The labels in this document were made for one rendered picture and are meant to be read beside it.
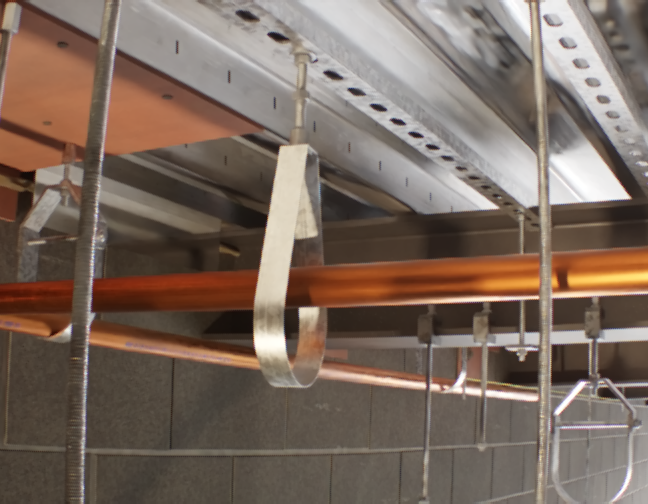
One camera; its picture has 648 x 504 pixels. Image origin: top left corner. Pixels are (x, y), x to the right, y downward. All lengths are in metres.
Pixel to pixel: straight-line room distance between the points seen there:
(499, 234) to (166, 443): 0.69
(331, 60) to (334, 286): 0.22
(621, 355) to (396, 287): 2.68
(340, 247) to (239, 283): 0.92
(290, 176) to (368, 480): 1.64
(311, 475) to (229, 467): 0.33
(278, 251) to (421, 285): 0.12
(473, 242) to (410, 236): 0.12
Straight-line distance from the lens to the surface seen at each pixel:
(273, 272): 0.76
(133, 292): 0.88
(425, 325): 1.51
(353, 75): 0.90
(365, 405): 2.34
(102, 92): 0.45
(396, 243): 1.68
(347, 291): 0.76
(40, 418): 1.42
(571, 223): 1.57
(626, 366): 3.38
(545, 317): 0.65
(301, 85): 0.84
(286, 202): 0.79
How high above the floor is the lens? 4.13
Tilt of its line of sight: 10 degrees up
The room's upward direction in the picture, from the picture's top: 2 degrees clockwise
